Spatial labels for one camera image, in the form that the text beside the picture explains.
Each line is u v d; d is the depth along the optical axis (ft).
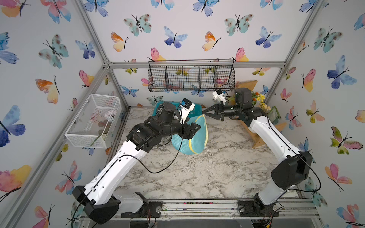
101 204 1.26
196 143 2.07
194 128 1.79
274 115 3.60
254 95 3.06
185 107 1.69
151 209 2.42
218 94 2.27
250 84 3.21
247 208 2.39
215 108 2.19
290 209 2.47
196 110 1.80
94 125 2.38
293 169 1.44
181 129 1.79
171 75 3.23
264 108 2.86
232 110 2.10
